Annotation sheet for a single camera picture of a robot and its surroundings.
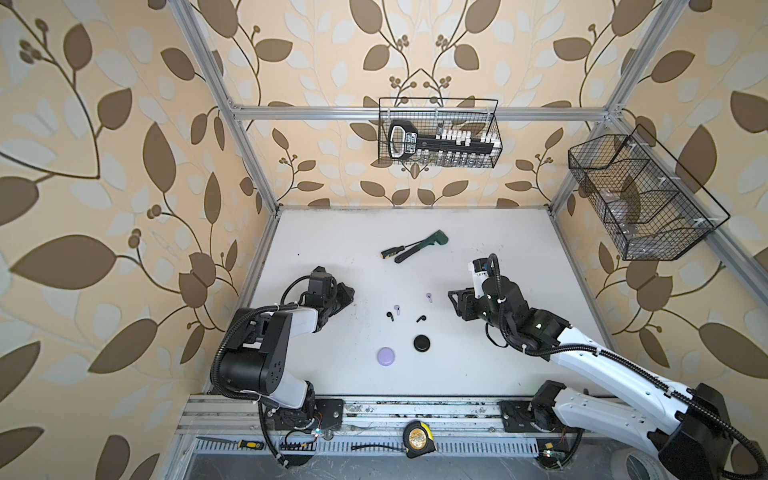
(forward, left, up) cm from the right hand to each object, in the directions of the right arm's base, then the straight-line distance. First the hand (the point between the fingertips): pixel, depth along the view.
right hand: (458, 295), depth 78 cm
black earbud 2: (+2, +8, -16) cm, 18 cm away
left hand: (+11, +30, -13) cm, 34 cm away
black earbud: (+3, +19, -16) cm, 25 cm away
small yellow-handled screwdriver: (-30, +52, -16) cm, 62 cm away
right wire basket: (+13, -47, +18) cm, 52 cm away
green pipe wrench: (+32, -1, -15) cm, 35 cm away
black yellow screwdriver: (+25, +20, -14) cm, 35 cm away
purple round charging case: (-9, +20, -18) cm, 28 cm away
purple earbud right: (+9, +6, -16) cm, 19 cm away
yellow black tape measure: (-30, +12, -13) cm, 35 cm away
